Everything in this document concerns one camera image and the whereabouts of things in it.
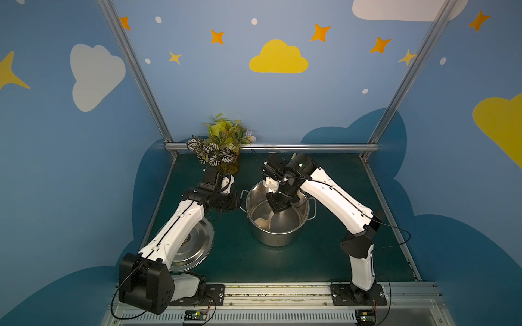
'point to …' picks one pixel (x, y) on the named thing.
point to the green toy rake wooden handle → (293, 156)
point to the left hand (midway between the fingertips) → (242, 200)
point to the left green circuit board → (195, 315)
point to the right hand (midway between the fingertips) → (276, 208)
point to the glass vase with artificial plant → (221, 147)
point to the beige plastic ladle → (264, 223)
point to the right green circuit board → (365, 317)
